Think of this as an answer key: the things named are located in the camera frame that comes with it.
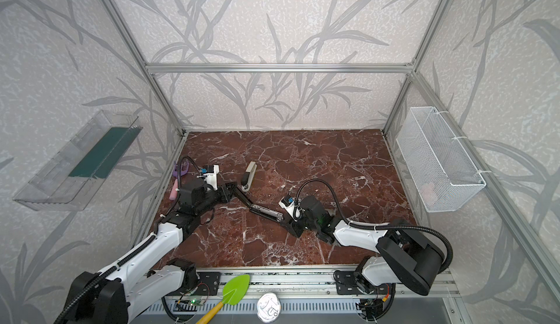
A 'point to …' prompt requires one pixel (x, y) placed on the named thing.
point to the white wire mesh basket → (440, 175)
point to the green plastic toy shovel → (232, 291)
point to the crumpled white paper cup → (267, 307)
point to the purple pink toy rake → (179, 170)
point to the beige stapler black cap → (248, 176)
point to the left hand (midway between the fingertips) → (238, 177)
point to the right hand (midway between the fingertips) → (284, 211)
